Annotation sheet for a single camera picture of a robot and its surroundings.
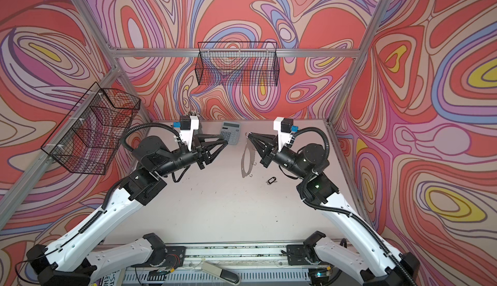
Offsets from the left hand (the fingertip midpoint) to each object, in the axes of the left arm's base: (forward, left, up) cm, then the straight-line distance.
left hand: (226, 142), depth 55 cm
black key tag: (+10, -17, -41) cm, 46 cm away
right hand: (+2, -6, -2) cm, 7 cm away
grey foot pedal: (-29, 0, -38) cm, 47 cm away
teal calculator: (+40, +4, -39) cm, 56 cm away
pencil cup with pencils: (+41, +24, -25) cm, 54 cm away
